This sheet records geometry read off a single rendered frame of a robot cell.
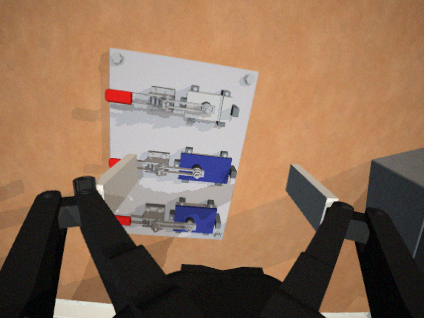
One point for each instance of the blue rectangular block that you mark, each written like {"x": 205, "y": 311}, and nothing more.
{"x": 216, "y": 168}

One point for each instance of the blue rectangular plate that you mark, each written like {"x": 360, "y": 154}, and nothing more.
{"x": 203, "y": 216}

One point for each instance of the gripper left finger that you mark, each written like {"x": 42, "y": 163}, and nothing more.
{"x": 30, "y": 274}

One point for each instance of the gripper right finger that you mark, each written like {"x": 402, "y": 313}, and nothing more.
{"x": 393, "y": 281}

